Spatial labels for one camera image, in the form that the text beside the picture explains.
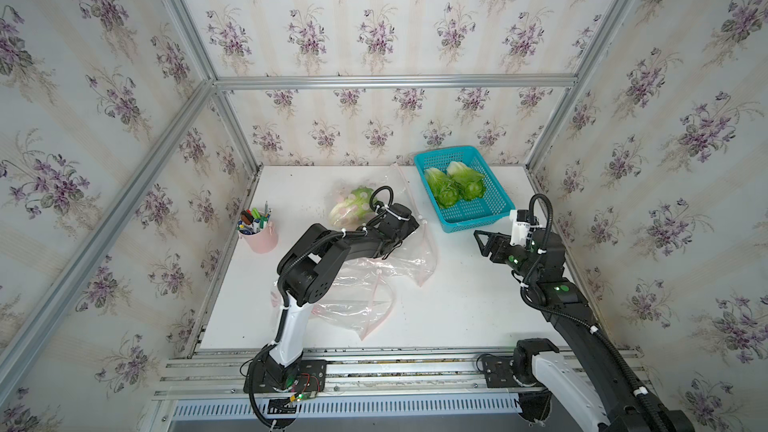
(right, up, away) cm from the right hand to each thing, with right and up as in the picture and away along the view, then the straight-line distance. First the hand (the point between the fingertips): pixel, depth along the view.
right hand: (491, 234), depth 80 cm
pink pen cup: (-66, -4, +10) cm, 67 cm away
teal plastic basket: (0, +3, +25) cm, 25 cm away
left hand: (-20, +1, +20) cm, 28 cm away
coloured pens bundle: (-70, +2, +10) cm, 71 cm away
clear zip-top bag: (-26, +16, +32) cm, 44 cm away
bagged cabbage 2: (+1, +15, +23) cm, 28 cm away
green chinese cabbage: (-8, +12, +21) cm, 26 cm away
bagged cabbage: (-42, +5, +16) cm, 45 cm away
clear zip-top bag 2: (-21, -9, +6) cm, 23 cm away
